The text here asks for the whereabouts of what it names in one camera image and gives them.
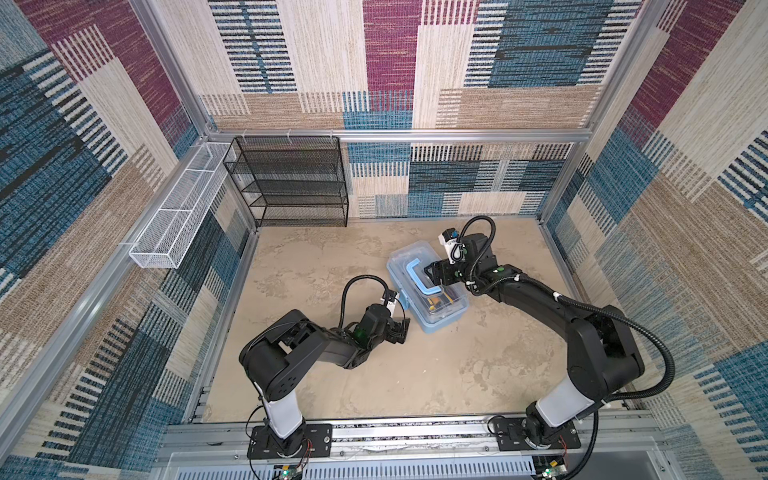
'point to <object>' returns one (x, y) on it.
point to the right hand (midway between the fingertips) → (437, 269)
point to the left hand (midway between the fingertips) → (398, 312)
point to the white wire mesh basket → (168, 236)
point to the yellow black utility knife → (432, 306)
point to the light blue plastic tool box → (406, 262)
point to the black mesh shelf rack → (291, 181)
